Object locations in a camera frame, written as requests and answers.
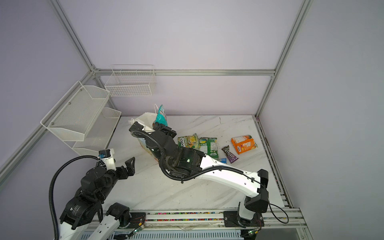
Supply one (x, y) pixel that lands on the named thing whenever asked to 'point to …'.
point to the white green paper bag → (147, 120)
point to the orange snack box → (243, 143)
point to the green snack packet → (209, 146)
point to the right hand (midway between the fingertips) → (156, 122)
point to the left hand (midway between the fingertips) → (124, 161)
